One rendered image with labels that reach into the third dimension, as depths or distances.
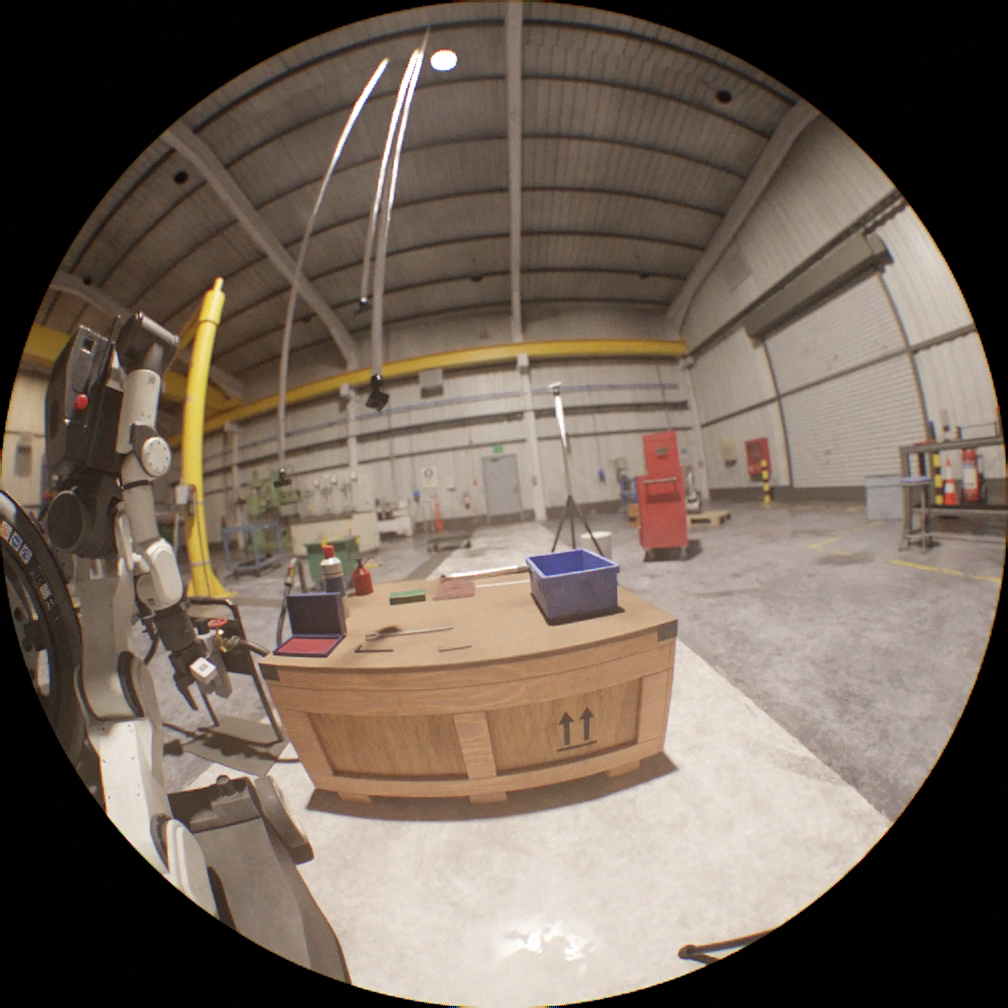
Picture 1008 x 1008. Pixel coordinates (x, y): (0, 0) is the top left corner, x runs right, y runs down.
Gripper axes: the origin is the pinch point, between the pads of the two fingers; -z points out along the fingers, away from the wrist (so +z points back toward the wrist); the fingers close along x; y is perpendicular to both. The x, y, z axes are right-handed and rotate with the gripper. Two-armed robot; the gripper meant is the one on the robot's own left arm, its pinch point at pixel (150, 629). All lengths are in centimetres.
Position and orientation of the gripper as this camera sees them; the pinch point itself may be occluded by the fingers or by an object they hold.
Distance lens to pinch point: 140.4
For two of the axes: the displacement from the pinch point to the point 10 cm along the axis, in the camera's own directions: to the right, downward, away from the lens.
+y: -3.9, 0.6, -9.2
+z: -1.1, -9.9, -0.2
